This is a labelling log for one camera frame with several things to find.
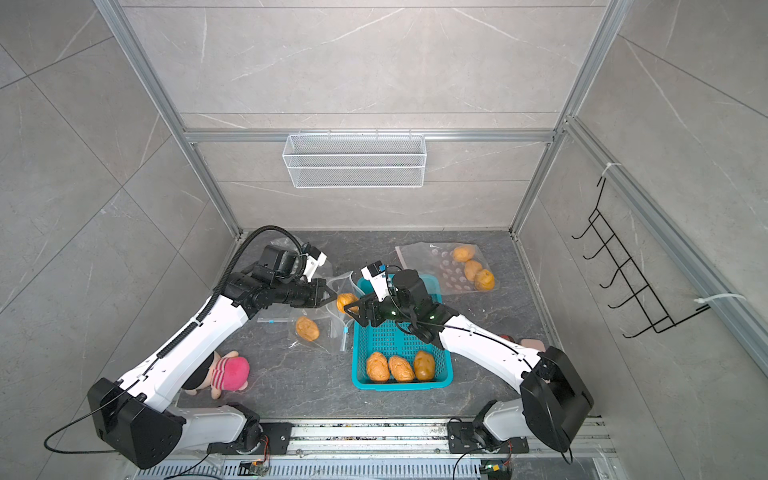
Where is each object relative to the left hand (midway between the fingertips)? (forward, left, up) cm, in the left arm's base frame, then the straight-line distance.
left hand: (340, 292), depth 74 cm
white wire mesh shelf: (+49, -2, +7) cm, 49 cm away
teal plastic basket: (-10, -12, -18) cm, 24 cm away
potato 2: (+21, -42, -19) cm, 51 cm away
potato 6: (-13, -22, -19) cm, 32 cm away
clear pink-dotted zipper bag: (+23, -39, -22) cm, 50 cm away
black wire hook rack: (-2, -69, +7) cm, 69 cm away
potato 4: (-1, +13, -18) cm, 22 cm away
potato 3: (+13, -44, -16) cm, 49 cm away
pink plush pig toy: (-14, +31, -16) cm, 38 cm away
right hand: (-2, -4, -3) cm, 5 cm away
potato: (+27, -40, -18) cm, 52 cm away
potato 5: (-14, -15, -18) cm, 27 cm away
